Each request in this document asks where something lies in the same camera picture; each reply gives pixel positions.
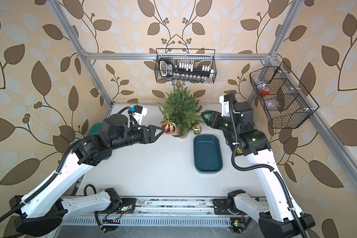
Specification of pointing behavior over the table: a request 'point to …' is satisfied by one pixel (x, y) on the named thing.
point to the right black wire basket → (288, 104)
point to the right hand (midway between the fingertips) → (204, 115)
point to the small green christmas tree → (182, 108)
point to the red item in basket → (264, 92)
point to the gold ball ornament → (197, 129)
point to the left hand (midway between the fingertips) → (158, 128)
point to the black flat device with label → (239, 151)
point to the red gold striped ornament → (169, 127)
